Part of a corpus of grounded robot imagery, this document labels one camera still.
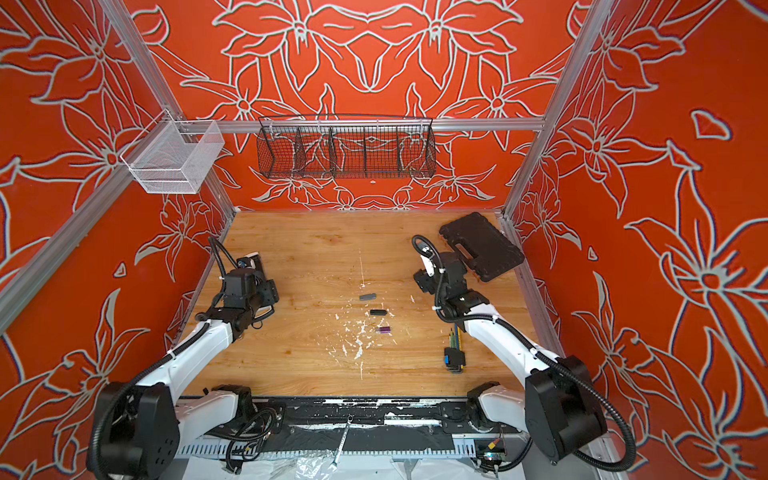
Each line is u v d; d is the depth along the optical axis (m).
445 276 0.62
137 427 0.40
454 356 0.83
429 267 0.74
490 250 1.03
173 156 0.92
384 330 0.87
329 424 0.73
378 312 0.91
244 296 0.66
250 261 1.01
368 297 0.95
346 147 1.00
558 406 0.40
